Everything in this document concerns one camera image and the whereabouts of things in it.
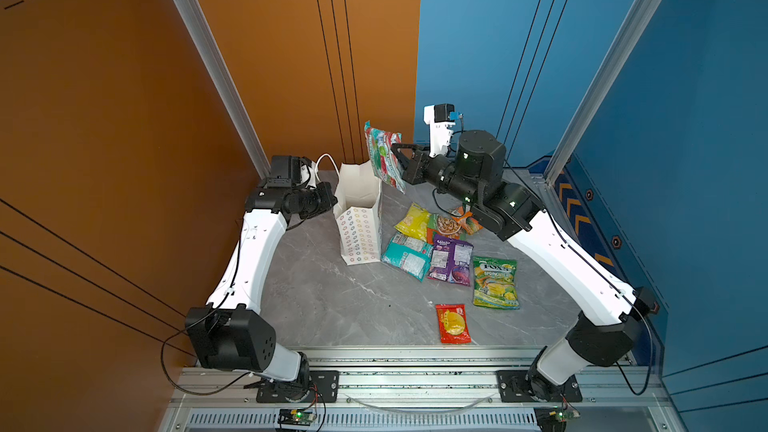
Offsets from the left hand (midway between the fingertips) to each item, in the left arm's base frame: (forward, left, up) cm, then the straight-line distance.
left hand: (338, 195), depth 79 cm
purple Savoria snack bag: (-7, -33, -22) cm, 40 cm away
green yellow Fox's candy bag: (-13, -46, -23) cm, 53 cm away
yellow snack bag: (+8, -22, -23) cm, 33 cm away
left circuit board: (-46, +8, -28) cm, 55 cm away
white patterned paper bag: (-4, -6, -1) cm, 7 cm away
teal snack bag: (-4, -20, -23) cm, 31 cm away
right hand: (-6, -14, +21) cm, 27 cm away
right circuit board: (-45, -56, -25) cm, 76 cm away
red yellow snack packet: (-25, -32, -26) cm, 48 cm away
